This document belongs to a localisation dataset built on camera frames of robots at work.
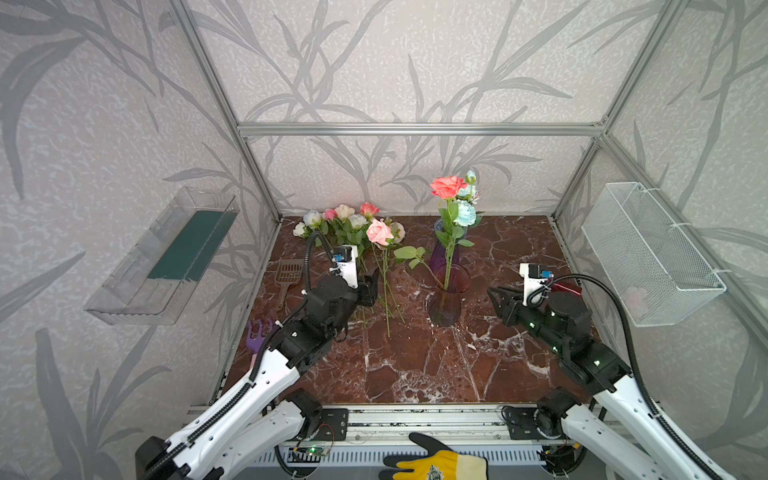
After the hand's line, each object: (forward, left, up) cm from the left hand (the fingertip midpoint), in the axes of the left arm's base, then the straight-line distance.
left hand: (376, 259), depth 71 cm
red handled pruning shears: (+8, -57, -25) cm, 63 cm away
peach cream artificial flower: (+31, -5, -27) cm, 42 cm away
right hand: (-4, -28, -3) cm, 29 cm away
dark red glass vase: (-2, -19, -20) cm, 27 cm away
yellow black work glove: (-39, -15, -25) cm, 49 cm away
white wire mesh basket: (-8, -59, +7) cm, 60 cm away
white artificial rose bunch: (+33, +17, -25) cm, 45 cm away
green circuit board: (-36, +14, -28) cm, 48 cm away
